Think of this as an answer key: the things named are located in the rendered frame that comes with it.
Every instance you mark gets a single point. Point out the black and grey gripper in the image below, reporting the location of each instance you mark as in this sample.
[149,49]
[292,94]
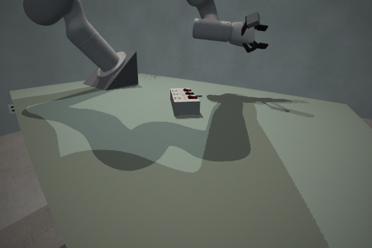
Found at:
[237,39]

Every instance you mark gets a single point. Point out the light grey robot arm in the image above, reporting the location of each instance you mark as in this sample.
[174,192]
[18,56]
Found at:
[90,42]

